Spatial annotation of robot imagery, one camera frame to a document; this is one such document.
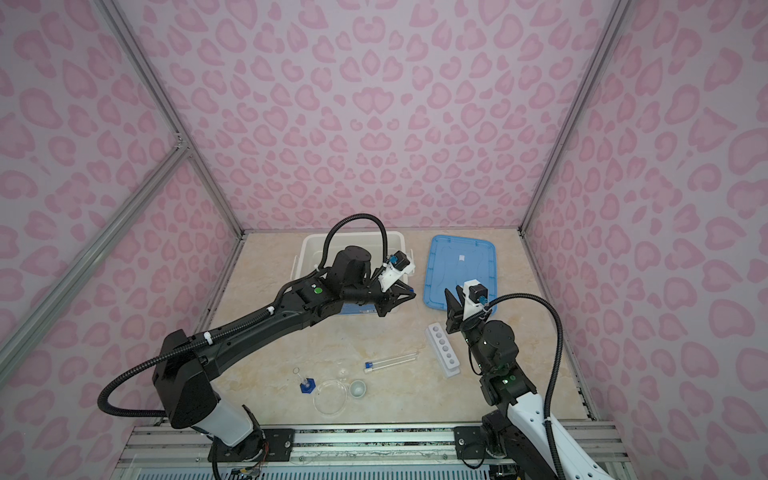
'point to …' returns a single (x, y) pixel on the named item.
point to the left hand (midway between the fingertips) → (415, 288)
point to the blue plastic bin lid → (451, 261)
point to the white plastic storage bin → (311, 249)
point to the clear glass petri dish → (329, 398)
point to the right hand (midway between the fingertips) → (452, 287)
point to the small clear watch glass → (343, 373)
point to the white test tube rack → (442, 349)
